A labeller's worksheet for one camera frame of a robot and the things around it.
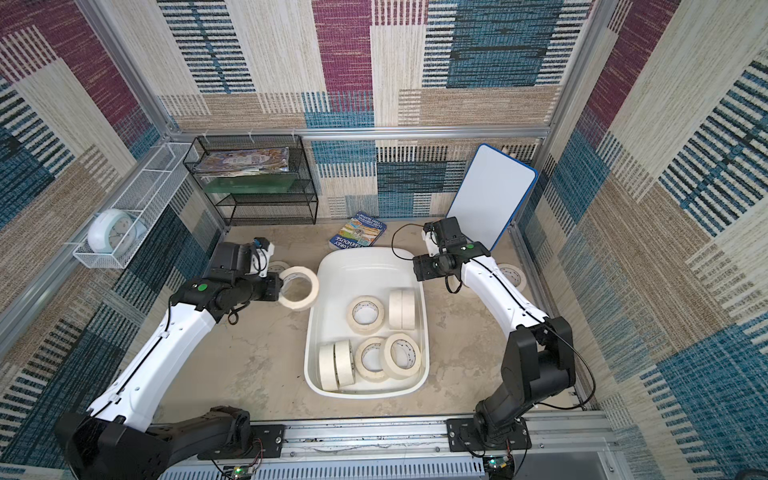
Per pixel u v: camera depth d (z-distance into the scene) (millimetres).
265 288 691
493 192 882
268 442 729
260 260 730
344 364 757
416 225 769
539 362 435
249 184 962
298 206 1196
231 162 844
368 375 810
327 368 743
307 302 786
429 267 775
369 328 890
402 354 862
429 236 777
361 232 1148
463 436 732
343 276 1055
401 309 848
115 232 651
